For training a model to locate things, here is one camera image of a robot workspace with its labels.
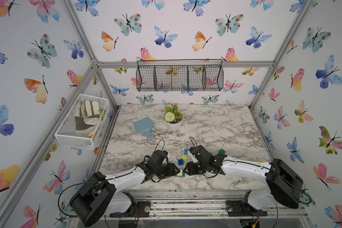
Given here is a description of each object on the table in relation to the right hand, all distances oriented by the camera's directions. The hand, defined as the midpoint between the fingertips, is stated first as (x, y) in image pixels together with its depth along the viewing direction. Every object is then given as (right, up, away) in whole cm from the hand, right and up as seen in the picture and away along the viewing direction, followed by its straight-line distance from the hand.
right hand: (186, 170), depth 81 cm
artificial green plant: (-8, +32, +11) cm, 35 cm away
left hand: (-4, -1, +2) cm, 5 cm away
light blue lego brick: (+1, +7, +17) cm, 19 cm away
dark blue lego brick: (-3, +2, +10) cm, 10 cm away
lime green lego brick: (-1, +5, +10) cm, 11 cm away
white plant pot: (-7, +24, +21) cm, 32 cm away
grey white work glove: (-53, +30, -5) cm, 61 cm away
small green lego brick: (+24, +8, +12) cm, 28 cm away
